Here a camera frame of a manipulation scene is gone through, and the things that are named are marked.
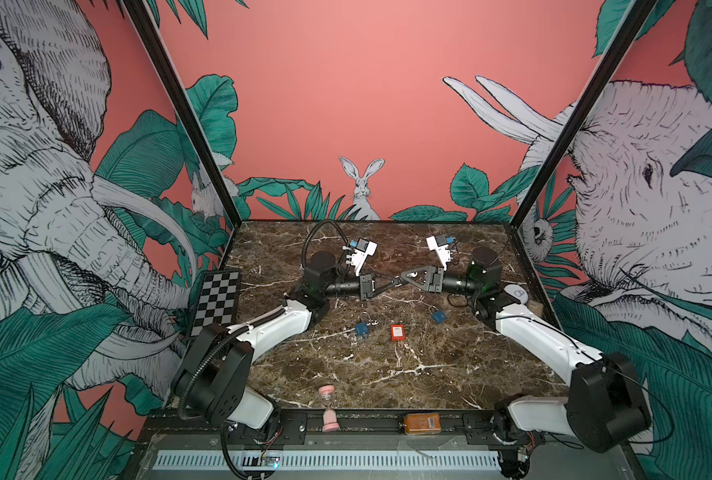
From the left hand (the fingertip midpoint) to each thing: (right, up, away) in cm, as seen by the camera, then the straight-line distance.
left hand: (398, 283), depth 70 cm
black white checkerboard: (-55, -8, +23) cm, 61 cm away
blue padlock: (-9, -16, +21) cm, 28 cm away
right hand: (+1, +1, +1) cm, 2 cm away
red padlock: (+2, -18, +20) cm, 27 cm away
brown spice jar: (+47, -11, +23) cm, 53 cm away
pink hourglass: (-17, -35, +2) cm, 39 cm away
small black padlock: (0, 0, +1) cm, 2 cm away
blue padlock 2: (+15, -13, +23) cm, 31 cm away
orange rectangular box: (+6, -35, +2) cm, 35 cm away
